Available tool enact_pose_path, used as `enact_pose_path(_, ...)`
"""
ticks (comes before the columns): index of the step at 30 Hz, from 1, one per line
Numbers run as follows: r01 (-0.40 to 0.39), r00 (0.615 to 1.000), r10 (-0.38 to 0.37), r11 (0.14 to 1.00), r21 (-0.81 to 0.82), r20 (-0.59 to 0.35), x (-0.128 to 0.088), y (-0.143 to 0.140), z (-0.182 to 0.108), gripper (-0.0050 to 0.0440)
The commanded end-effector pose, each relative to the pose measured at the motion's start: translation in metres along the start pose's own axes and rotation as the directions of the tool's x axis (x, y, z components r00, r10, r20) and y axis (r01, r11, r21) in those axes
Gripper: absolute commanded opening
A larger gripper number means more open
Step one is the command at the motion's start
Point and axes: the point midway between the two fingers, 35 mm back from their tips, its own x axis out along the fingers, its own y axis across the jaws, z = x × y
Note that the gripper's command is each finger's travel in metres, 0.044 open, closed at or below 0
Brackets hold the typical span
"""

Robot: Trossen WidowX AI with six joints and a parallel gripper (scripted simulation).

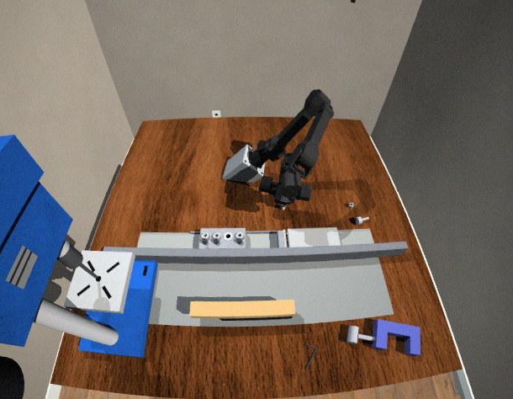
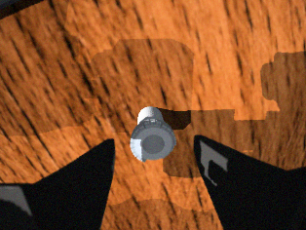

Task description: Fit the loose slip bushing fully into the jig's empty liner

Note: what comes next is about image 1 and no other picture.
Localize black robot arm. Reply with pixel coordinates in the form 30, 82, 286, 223
249, 89, 334, 205

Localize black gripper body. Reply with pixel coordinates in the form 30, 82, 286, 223
259, 174, 312, 201

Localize blue c-clamp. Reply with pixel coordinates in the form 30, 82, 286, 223
346, 319, 420, 356

